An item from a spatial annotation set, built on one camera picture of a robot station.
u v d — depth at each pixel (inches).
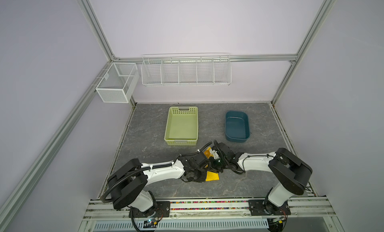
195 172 25.2
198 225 62.1
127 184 16.9
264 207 25.8
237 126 43.7
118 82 40.1
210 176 32.6
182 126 42.2
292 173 18.0
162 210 28.6
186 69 42.2
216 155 29.0
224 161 27.8
